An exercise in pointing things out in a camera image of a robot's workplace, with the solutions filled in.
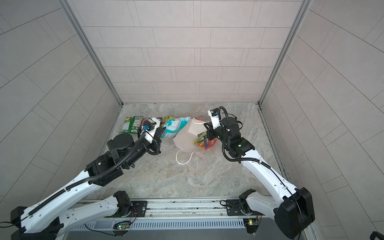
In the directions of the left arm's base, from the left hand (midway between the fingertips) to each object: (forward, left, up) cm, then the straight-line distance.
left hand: (166, 126), depth 60 cm
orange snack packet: (+6, -15, -26) cm, 30 cm away
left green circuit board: (-32, +19, -30) cm, 48 cm away
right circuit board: (-30, -39, -35) cm, 60 cm away
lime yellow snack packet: (+11, -15, -27) cm, 32 cm away
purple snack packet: (+27, +26, -32) cm, 50 cm away
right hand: (+9, -16, -11) cm, 21 cm away
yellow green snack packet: (+29, +9, -32) cm, 45 cm away
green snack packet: (+23, +32, -32) cm, 51 cm away
